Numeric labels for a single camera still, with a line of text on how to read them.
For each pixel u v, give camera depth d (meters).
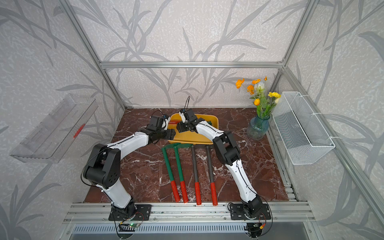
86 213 0.75
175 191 0.79
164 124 0.81
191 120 0.83
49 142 0.64
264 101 0.87
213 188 0.80
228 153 0.62
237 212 0.73
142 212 0.73
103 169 0.47
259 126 0.94
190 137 0.92
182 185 0.81
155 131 0.74
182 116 0.94
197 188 0.80
